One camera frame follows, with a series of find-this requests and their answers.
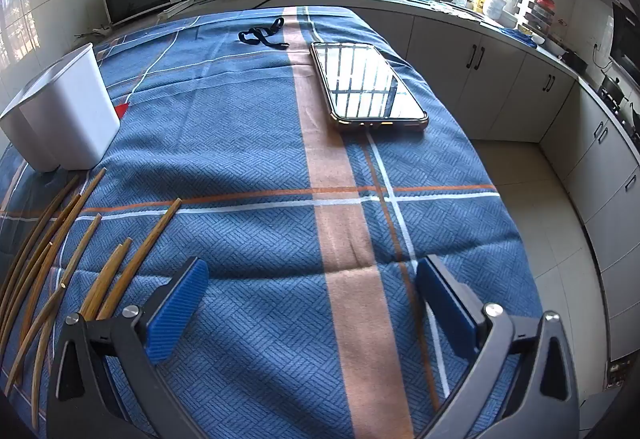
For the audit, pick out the stack of white bowls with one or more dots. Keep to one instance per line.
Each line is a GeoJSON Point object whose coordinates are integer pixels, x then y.
{"type": "Point", "coordinates": [494, 6]}

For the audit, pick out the smartphone in clear case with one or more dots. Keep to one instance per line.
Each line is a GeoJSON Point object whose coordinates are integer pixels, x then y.
{"type": "Point", "coordinates": [365, 84]}

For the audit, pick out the seasoning rack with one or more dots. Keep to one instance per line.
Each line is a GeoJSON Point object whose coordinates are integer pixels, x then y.
{"type": "Point", "coordinates": [535, 11]}

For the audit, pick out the white base cabinets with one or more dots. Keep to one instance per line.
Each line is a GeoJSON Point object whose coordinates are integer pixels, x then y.
{"type": "Point", "coordinates": [500, 84]}

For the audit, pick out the bunch of wooden chopsticks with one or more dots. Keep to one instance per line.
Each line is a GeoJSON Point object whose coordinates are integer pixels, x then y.
{"type": "Point", "coordinates": [111, 265]}

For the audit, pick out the black range hood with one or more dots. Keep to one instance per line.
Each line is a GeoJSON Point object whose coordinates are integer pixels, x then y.
{"type": "Point", "coordinates": [627, 39]}

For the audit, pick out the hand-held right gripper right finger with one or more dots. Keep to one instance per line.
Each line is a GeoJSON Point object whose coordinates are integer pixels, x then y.
{"type": "Point", "coordinates": [445, 304]}

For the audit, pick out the white two-compartment utensil holder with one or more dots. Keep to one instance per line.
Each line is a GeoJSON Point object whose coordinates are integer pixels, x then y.
{"type": "Point", "coordinates": [65, 119]}

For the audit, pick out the blue dishcloth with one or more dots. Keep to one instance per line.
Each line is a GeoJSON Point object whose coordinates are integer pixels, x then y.
{"type": "Point", "coordinates": [517, 34]}

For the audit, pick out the blue plaid tablecloth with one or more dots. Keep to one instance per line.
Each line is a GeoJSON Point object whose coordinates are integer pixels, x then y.
{"type": "Point", "coordinates": [225, 144]}

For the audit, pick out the yellow bottle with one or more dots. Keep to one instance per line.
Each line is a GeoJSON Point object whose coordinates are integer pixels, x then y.
{"type": "Point", "coordinates": [481, 4]}

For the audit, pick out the white power strip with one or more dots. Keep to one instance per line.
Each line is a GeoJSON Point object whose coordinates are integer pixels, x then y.
{"type": "Point", "coordinates": [177, 6]}

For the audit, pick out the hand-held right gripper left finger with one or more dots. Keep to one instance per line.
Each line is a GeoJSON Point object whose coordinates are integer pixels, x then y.
{"type": "Point", "coordinates": [177, 314]}

